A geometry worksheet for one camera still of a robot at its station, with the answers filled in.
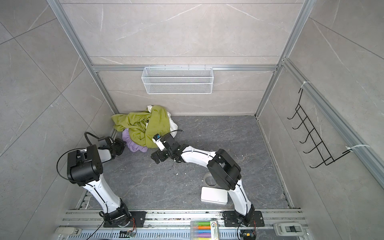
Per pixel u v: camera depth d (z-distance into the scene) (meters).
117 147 0.89
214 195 0.78
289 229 0.68
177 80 1.01
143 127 1.03
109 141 0.84
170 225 0.73
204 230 0.69
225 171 0.51
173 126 1.07
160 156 0.78
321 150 0.65
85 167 0.52
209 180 0.86
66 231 0.67
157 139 0.78
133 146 0.98
